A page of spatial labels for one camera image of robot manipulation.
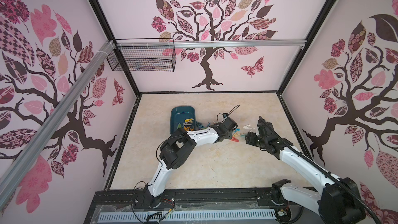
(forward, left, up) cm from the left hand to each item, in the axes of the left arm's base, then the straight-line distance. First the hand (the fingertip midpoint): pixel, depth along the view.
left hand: (226, 133), depth 96 cm
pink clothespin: (-4, -5, -2) cm, 7 cm away
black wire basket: (+38, +52, +33) cm, 72 cm away
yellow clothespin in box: (+10, +26, 0) cm, 28 cm away
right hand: (-6, -12, +7) cm, 15 cm away
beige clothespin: (-1, -6, 0) cm, 6 cm away
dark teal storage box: (+16, +32, -1) cm, 36 cm away
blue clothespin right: (+3, -7, 0) cm, 8 cm away
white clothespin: (+5, -14, -1) cm, 15 cm away
